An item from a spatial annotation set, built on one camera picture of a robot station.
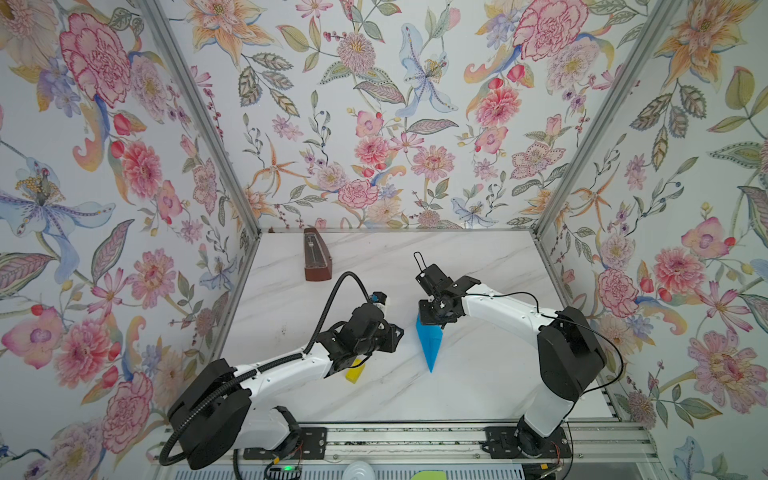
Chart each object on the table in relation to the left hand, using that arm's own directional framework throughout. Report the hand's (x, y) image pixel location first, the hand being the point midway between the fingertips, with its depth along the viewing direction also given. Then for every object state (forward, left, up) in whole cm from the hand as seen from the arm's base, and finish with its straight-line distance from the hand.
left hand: (406, 337), depth 81 cm
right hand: (+9, -6, -5) cm, 12 cm away
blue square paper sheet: (+5, -8, -11) cm, 15 cm away
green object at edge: (-30, -4, -11) cm, 32 cm away
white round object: (-29, +12, -5) cm, 32 cm away
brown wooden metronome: (+30, +28, -1) cm, 41 cm away
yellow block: (-6, +15, -10) cm, 19 cm away
